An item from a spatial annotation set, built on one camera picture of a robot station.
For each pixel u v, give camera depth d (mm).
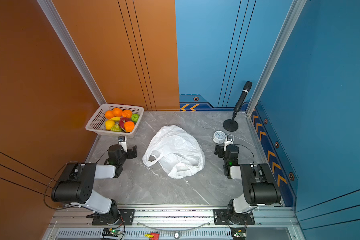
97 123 1075
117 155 736
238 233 705
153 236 671
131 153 862
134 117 1087
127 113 1087
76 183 464
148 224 726
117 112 1089
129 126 985
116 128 1020
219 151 868
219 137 998
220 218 724
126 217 735
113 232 706
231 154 716
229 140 806
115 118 1116
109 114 1109
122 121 1031
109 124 1054
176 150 852
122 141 825
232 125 1118
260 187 446
